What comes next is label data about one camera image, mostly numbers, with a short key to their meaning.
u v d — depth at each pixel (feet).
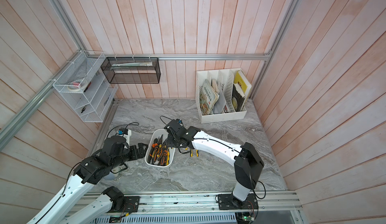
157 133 3.13
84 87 2.40
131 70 3.44
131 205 2.40
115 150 1.71
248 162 1.47
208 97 3.30
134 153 2.05
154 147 2.92
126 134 2.12
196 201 2.49
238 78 3.18
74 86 2.44
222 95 3.09
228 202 2.40
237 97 3.19
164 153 2.81
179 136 1.99
